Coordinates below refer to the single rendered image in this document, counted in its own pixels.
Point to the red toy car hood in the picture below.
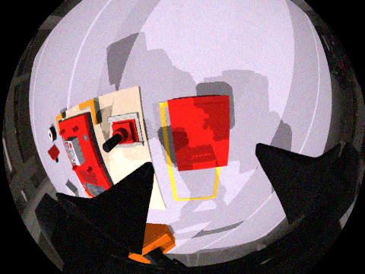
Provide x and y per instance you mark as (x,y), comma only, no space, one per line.
(200,131)

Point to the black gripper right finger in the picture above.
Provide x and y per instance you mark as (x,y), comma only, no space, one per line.
(295,178)

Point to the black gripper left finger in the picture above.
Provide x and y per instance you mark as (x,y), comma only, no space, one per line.
(120,212)

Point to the yellow rectangular outline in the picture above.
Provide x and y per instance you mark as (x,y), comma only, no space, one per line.
(170,167)

